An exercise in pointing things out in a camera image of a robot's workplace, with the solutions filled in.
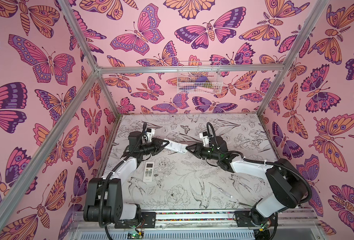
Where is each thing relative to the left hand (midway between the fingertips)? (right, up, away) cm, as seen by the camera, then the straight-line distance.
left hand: (169, 142), depth 82 cm
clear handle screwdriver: (+30, -28, +2) cm, 41 cm away
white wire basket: (+18, +40, +15) cm, 47 cm away
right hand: (+9, -3, 0) cm, 10 cm away
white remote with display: (+4, -3, +2) cm, 5 cm away
